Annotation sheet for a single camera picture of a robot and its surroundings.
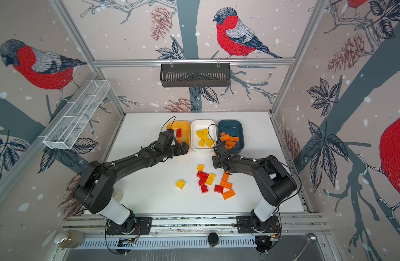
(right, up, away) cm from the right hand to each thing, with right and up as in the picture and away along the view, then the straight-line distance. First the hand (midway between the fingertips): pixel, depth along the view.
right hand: (219, 157), depth 97 cm
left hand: (-20, +8, -7) cm, 22 cm away
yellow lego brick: (-22, -12, -13) cm, 28 cm away
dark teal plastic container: (+12, +18, +14) cm, 26 cm away
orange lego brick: (+3, -16, -15) cm, 22 cm away
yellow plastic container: (-23, +19, +11) cm, 32 cm away
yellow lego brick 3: (-11, -5, -4) cm, 13 cm away
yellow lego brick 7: (-11, +8, +6) cm, 15 cm away
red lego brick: (-2, -14, -13) cm, 19 cm away
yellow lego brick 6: (-6, +8, +7) cm, 12 cm away
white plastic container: (-10, +14, +8) cm, 19 cm away
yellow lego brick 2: (-6, -10, -9) cm, 15 cm away
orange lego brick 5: (+11, +10, +7) cm, 17 cm away
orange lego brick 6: (+8, +8, +6) cm, 13 cm away
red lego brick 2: (-9, -14, -13) cm, 21 cm away
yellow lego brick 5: (-13, +14, +10) cm, 21 cm away
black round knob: (-6, -26, -33) cm, 43 cm away
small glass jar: (-63, -26, -33) cm, 76 cm away
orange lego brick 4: (+4, +12, +7) cm, 14 cm away
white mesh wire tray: (-71, +16, -26) cm, 77 cm away
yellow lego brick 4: (-9, +16, +12) cm, 22 cm away
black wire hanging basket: (-17, +54, +10) cm, 57 cm away
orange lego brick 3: (+3, -9, -9) cm, 13 cm away
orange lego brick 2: (+3, -13, -11) cm, 17 cm away
